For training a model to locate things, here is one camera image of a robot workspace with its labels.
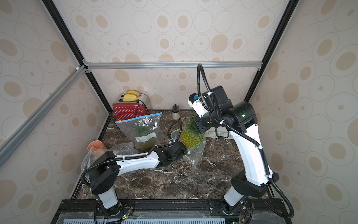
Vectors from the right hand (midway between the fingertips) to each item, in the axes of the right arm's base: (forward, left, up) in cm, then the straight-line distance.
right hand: (193, 123), depth 60 cm
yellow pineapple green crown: (-2, +1, -6) cm, 6 cm away
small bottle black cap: (+38, +13, -29) cm, 50 cm away
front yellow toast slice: (+39, +47, -19) cm, 64 cm away
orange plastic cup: (+2, +58, -29) cm, 65 cm away
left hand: (+3, +5, -31) cm, 31 cm away
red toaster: (+31, +51, -25) cm, 65 cm away
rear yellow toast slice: (+46, +45, -18) cm, 67 cm away
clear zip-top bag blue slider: (+1, +43, -27) cm, 51 cm away
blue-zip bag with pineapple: (+10, +28, -20) cm, 35 cm away
